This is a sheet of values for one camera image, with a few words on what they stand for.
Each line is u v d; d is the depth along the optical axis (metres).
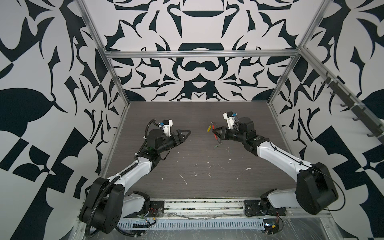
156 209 0.73
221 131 0.76
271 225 0.71
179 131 0.72
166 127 0.76
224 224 0.71
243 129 0.66
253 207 0.74
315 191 0.43
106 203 0.41
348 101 0.60
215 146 0.87
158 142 0.65
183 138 0.71
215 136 0.80
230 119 0.76
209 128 0.89
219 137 0.77
